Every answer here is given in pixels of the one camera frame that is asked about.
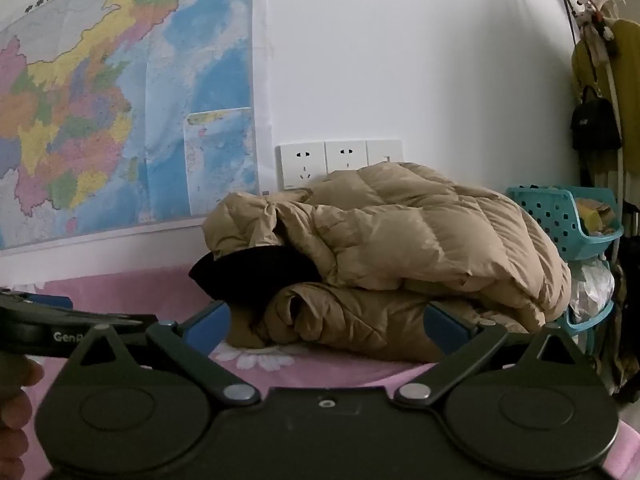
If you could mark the teal lower plastic basket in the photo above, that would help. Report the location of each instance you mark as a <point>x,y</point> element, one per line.
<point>577,328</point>

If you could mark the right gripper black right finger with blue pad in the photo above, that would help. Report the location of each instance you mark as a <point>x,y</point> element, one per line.
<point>467,347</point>

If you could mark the olive hanging garment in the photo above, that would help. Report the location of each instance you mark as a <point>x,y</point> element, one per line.
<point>625,67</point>

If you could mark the white middle wall socket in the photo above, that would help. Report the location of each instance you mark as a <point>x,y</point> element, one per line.
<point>345,155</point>

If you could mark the person's left hand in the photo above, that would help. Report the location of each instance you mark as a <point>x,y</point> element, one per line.
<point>17,374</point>

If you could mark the colourful wall map poster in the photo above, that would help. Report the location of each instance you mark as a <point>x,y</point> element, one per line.
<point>121,113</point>

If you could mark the white right wall switch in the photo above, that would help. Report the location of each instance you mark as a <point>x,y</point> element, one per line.
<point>384,151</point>

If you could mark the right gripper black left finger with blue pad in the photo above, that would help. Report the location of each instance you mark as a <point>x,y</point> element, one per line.
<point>184,349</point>

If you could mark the black hanging bag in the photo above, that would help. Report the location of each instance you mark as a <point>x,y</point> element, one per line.
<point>593,126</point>

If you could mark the teal upper plastic basket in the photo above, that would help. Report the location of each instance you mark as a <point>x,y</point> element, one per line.
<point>556,210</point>

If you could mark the teal plastic basket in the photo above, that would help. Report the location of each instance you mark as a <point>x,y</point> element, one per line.
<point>556,210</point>
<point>577,328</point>

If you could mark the tan puffer down jacket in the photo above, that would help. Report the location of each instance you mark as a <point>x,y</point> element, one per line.
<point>352,262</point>

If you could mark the white plastic bag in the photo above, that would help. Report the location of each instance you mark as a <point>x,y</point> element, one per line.
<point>592,288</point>

